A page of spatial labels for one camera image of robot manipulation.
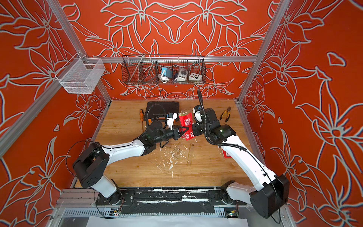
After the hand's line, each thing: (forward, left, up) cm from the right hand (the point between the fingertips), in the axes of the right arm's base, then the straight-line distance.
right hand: (192, 123), depth 76 cm
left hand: (-3, +2, -1) cm, 4 cm away
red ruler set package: (-8, -22, -22) cm, 32 cm away
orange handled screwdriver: (+21, +38, -21) cm, 48 cm away
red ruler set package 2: (+1, +4, +2) cm, 4 cm away
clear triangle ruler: (-7, +10, -23) cm, 26 cm away
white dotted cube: (+34, -3, +6) cm, 35 cm away
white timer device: (+32, +6, +10) cm, 34 cm away
